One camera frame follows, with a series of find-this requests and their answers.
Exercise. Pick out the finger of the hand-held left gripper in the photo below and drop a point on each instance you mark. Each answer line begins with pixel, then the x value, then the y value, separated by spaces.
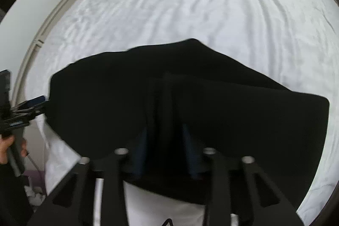
pixel 33 101
pixel 26 117

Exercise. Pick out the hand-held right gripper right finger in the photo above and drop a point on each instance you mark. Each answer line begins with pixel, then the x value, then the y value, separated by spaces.
pixel 192 154

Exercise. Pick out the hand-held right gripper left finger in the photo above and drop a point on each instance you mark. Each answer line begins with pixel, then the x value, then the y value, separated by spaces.
pixel 140 154

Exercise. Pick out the black pants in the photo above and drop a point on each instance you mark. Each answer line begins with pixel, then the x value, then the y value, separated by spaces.
pixel 212 99

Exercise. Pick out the person's left forearm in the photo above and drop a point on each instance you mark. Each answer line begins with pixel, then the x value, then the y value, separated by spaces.
pixel 12 197

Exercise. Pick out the slatted radiator cover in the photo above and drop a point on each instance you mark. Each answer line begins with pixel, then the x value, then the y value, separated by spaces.
pixel 38 42

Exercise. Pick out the mauve floor mat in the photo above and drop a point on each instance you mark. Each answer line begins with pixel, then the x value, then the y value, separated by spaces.
pixel 35 175

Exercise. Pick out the white crumpled cloth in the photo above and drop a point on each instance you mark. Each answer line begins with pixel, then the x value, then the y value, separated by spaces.
pixel 35 195

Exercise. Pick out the white bed duvet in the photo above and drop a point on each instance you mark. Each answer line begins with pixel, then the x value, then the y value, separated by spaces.
pixel 198 3

